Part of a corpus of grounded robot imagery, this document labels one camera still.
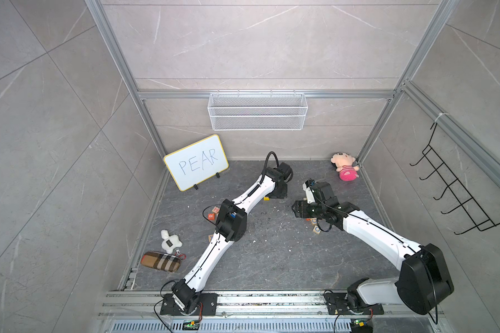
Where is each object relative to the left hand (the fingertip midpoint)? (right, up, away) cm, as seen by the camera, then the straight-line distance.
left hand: (283, 192), depth 101 cm
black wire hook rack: (+52, -5, -42) cm, 67 cm away
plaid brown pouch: (-54, -26, -19) cm, 63 cm away
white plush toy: (-50, -20, -16) cm, 56 cm away
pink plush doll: (+35, +12, +8) cm, 38 cm away
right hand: (+5, -5, -15) cm, 16 cm away
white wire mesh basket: (-13, +40, -1) cm, 42 cm away
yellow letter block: (-9, -3, -1) cm, 9 cm away
